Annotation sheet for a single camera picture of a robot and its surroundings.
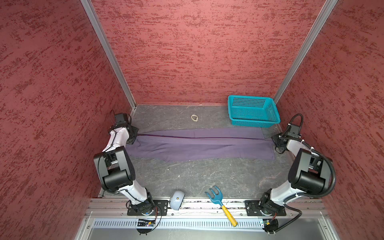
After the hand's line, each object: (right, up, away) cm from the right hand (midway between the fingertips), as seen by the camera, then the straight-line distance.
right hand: (273, 140), depth 94 cm
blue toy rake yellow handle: (-38, -27, -18) cm, 51 cm away
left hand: (-88, +3, -3) cm, 88 cm away
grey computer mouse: (-59, -24, -25) cm, 69 cm away
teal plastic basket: (-4, +20, +23) cm, 31 cm away
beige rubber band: (-51, +13, +16) cm, 55 cm away
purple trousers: (-20, -2, +1) cm, 20 cm away
